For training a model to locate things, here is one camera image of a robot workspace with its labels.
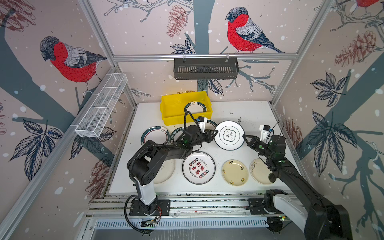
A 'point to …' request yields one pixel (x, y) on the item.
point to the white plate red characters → (198, 167)
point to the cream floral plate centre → (234, 172)
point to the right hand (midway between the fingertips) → (242, 137)
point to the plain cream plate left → (165, 171)
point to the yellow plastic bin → (173, 106)
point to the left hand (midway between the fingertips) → (218, 132)
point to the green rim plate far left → (159, 134)
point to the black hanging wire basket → (202, 68)
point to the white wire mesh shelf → (94, 121)
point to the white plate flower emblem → (229, 136)
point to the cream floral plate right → (259, 172)
